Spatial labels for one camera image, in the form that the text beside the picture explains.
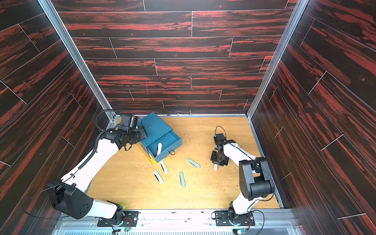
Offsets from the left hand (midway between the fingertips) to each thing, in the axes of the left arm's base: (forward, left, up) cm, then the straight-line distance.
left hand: (147, 133), depth 82 cm
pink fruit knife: (-6, -7, -6) cm, 11 cm away
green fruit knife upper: (-7, -26, -21) cm, 34 cm away
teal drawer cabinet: (+4, -5, -2) cm, 7 cm away
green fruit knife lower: (-18, -20, -22) cm, 34 cm away
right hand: (-6, -43, -21) cm, 48 cm away
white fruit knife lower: (-16, -5, -22) cm, 28 cm away
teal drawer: (-3, -13, -4) cm, 13 cm away
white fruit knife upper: (-10, -8, -21) cm, 25 cm away
